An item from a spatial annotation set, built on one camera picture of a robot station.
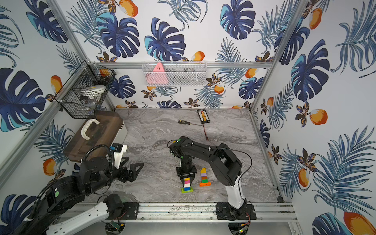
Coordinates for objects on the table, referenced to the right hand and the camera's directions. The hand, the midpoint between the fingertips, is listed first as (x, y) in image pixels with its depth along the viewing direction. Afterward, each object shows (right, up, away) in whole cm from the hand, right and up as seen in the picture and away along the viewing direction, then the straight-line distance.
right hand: (186, 184), depth 77 cm
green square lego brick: (+10, -1, +6) cm, 12 cm away
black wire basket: (-57, +48, +4) cm, 75 cm away
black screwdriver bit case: (+13, +38, +36) cm, 54 cm away
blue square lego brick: (+1, -2, -1) cm, 2 cm away
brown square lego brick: (+11, 0, +10) cm, 14 cm away
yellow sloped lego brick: (+10, +4, +8) cm, 14 cm away
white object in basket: (-51, +52, +5) cm, 73 cm away
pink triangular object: (-17, +61, +13) cm, 65 cm away
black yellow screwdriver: (+1, +33, +33) cm, 46 cm away
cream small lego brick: (+1, 0, -1) cm, 1 cm away
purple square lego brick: (+10, +2, +8) cm, 13 cm away
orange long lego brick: (+11, -2, +5) cm, 12 cm away
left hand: (-21, +16, -15) cm, 31 cm away
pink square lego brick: (+1, +2, -2) cm, 3 cm away
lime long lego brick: (-2, -4, 0) cm, 4 cm away
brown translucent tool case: (-49, +28, +8) cm, 57 cm away
